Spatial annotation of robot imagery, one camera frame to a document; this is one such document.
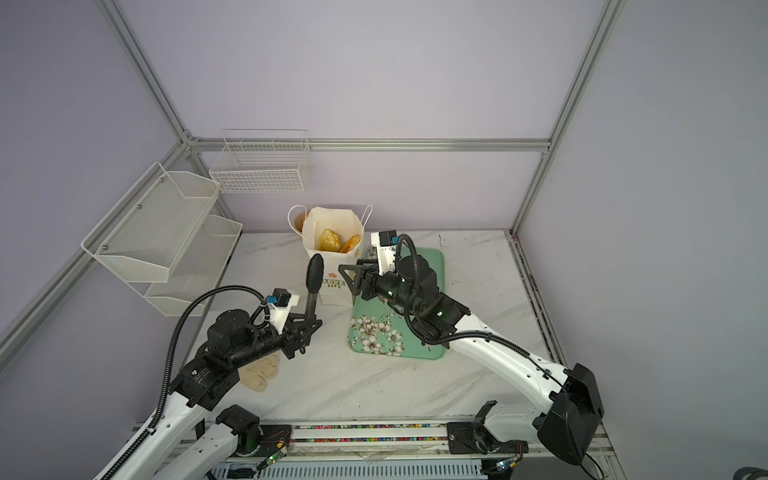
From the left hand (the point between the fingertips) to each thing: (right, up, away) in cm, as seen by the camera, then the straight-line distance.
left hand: (315, 322), depth 70 cm
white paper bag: (0, +23, +29) cm, 36 cm away
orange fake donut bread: (+5, +20, +25) cm, 33 cm away
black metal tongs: (+1, +10, -6) cm, 12 cm away
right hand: (+8, +14, -4) cm, 16 cm away
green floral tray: (+14, -7, +23) cm, 28 cm away
